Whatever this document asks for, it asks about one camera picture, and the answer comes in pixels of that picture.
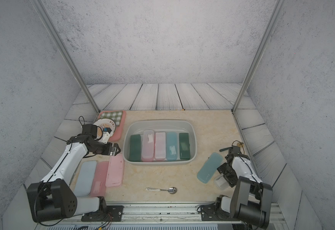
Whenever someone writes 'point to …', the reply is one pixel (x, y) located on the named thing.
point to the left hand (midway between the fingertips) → (114, 149)
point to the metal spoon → (172, 190)
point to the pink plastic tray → (119, 133)
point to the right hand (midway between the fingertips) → (226, 176)
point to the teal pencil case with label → (171, 146)
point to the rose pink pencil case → (99, 184)
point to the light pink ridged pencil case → (115, 173)
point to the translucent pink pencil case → (160, 146)
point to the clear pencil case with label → (148, 146)
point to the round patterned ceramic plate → (102, 123)
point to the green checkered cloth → (116, 116)
